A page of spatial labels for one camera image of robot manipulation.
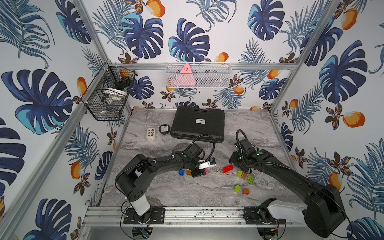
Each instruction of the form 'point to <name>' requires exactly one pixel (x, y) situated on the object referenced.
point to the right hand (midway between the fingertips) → (231, 160)
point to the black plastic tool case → (190, 122)
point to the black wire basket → (105, 97)
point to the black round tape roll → (164, 129)
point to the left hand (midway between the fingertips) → (204, 167)
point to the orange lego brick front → (246, 191)
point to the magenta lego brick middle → (206, 171)
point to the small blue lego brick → (181, 172)
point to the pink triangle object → (185, 77)
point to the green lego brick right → (251, 180)
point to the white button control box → (150, 134)
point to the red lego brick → (227, 168)
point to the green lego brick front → (237, 188)
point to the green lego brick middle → (239, 174)
